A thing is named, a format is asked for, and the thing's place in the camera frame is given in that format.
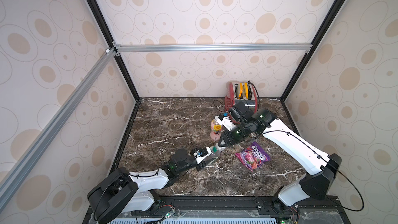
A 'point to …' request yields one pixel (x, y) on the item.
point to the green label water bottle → (215, 150)
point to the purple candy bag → (254, 156)
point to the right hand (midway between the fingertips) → (220, 147)
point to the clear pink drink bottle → (216, 127)
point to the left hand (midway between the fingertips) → (215, 154)
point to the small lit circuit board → (167, 215)
